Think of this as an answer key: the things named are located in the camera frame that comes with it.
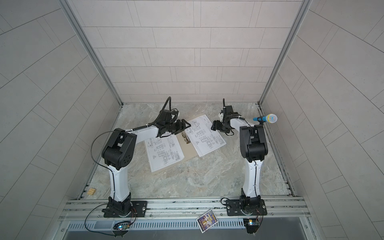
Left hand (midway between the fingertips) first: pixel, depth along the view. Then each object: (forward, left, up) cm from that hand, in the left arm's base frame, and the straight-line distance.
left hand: (191, 124), depth 94 cm
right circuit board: (-51, -30, -7) cm, 60 cm away
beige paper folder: (-14, +2, -8) cm, 16 cm away
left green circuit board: (-52, +28, -3) cm, 59 cm away
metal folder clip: (-8, +2, -7) cm, 11 cm away
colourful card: (-50, -9, -5) cm, 51 cm away
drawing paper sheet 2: (-7, -9, -8) cm, 14 cm away
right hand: (+3, -17, -8) cm, 19 cm away
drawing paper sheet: (-15, +17, -8) cm, 24 cm away
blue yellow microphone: (-7, -43, +16) cm, 46 cm away
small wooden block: (-38, +50, -6) cm, 63 cm away
